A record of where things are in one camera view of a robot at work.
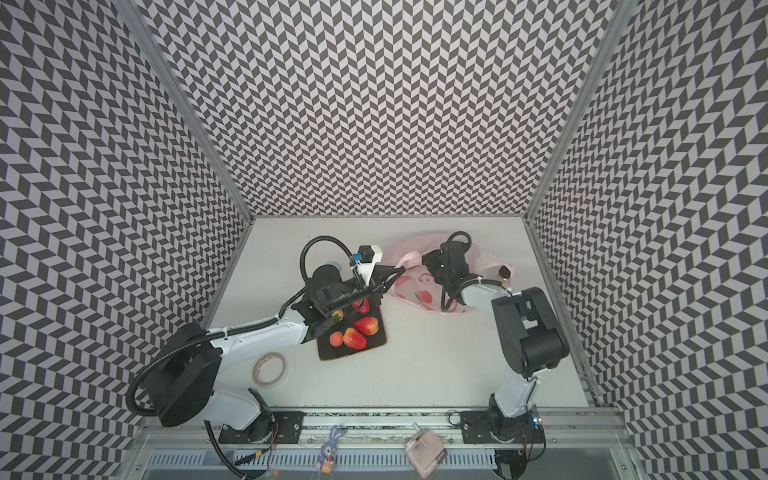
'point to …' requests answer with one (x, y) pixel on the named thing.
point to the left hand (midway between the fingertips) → (405, 271)
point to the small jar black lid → (504, 271)
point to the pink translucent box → (425, 451)
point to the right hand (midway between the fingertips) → (424, 263)
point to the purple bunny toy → (328, 452)
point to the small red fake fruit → (336, 338)
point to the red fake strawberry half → (354, 339)
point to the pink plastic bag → (419, 284)
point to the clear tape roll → (269, 369)
